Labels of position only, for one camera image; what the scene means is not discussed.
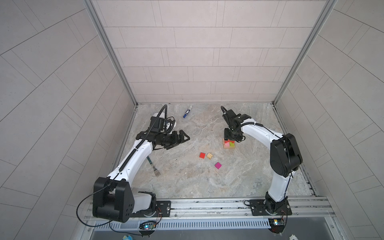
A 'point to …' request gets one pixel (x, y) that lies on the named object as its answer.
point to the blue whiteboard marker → (187, 111)
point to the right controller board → (276, 225)
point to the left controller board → (147, 226)
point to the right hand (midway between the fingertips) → (227, 138)
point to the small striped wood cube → (209, 156)
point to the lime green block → (231, 144)
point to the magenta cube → (218, 165)
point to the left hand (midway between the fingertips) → (187, 138)
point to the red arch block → (229, 141)
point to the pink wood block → (227, 144)
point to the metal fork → (156, 172)
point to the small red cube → (202, 155)
